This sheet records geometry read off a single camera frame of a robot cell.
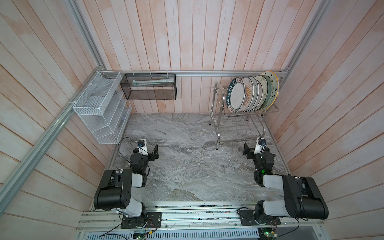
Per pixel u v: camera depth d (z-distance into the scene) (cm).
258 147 77
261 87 76
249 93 78
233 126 107
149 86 103
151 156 80
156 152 84
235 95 85
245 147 86
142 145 76
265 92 74
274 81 76
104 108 71
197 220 75
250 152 80
